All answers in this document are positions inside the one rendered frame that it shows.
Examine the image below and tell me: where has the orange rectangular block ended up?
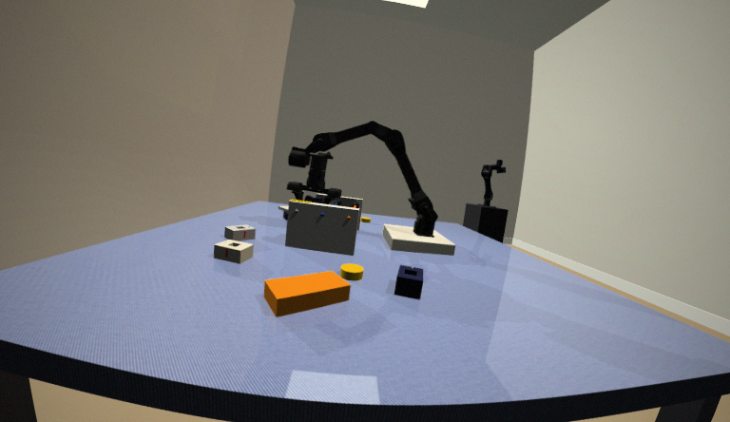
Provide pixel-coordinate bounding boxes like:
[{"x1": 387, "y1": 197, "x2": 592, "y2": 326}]
[{"x1": 263, "y1": 271, "x2": 351, "y2": 317}]

